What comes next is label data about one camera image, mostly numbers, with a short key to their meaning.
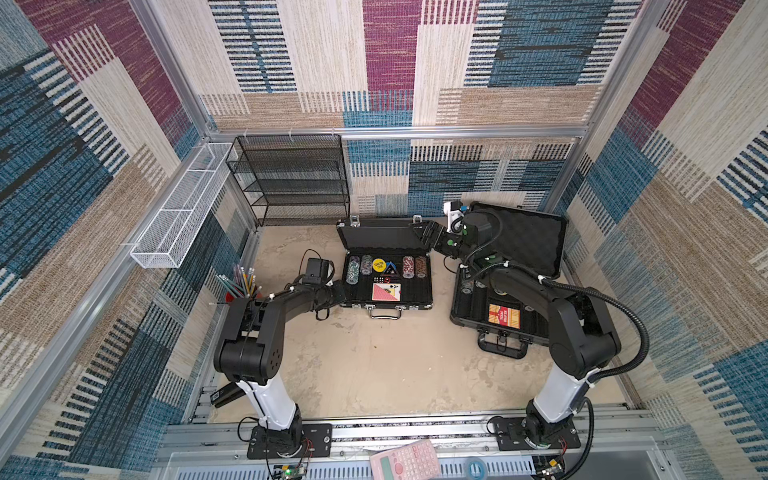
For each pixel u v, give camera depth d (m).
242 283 0.88
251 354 0.48
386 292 0.97
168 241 0.71
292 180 1.10
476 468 0.70
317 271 0.79
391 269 1.04
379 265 1.05
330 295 0.85
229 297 0.88
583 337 0.48
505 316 0.92
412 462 0.70
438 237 0.78
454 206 0.81
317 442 0.73
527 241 1.00
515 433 0.74
